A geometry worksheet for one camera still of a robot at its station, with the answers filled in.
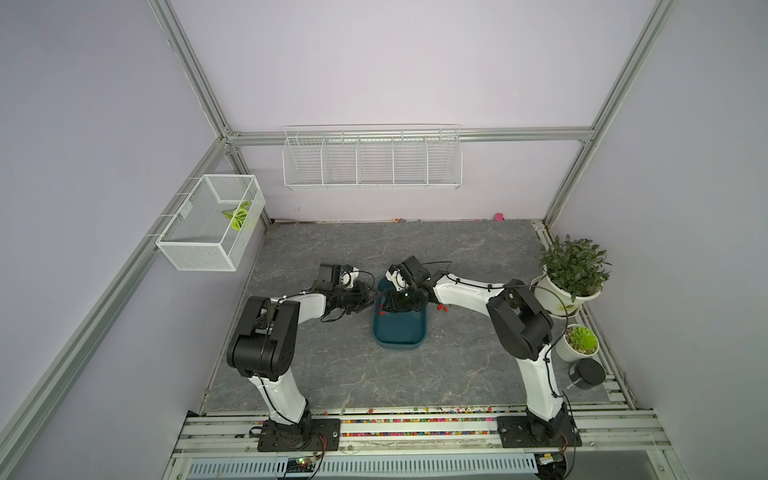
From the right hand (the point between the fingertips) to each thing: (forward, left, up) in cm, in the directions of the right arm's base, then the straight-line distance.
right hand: (384, 305), depth 94 cm
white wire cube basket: (+13, +46, +25) cm, 54 cm away
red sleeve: (-5, -16, +9) cm, 19 cm away
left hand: (+1, +1, +4) cm, 4 cm away
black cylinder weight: (-22, -54, +3) cm, 58 cm away
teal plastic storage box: (-8, -3, 0) cm, 9 cm away
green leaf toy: (+13, +40, +27) cm, 50 cm away
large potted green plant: (+1, -54, +16) cm, 56 cm away
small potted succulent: (-16, -53, +7) cm, 55 cm away
